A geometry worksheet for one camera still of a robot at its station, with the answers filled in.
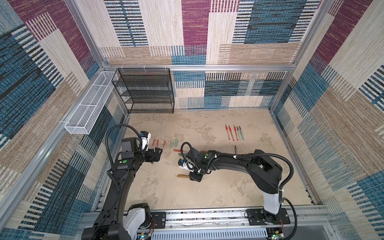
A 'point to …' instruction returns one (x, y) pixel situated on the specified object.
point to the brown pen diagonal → (235, 149)
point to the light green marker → (241, 133)
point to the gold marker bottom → (181, 175)
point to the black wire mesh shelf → (145, 90)
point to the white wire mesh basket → (81, 119)
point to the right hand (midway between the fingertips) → (194, 176)
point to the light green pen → (238, 132)
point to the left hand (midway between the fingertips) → (153, 147)
